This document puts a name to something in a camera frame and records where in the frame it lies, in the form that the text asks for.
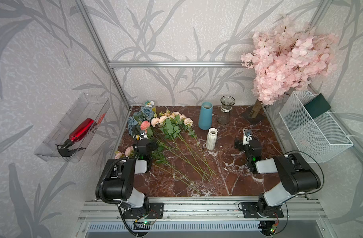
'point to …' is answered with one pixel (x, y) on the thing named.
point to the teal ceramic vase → (205, 116)
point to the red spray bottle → (66, 149)
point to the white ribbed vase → (211, 139)
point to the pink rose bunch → (145, 126)
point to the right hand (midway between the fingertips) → (244, 135)
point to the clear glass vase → (223, 116)
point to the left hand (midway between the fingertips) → (146, 138)
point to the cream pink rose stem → (170, 124)
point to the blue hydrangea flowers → (148, 112)
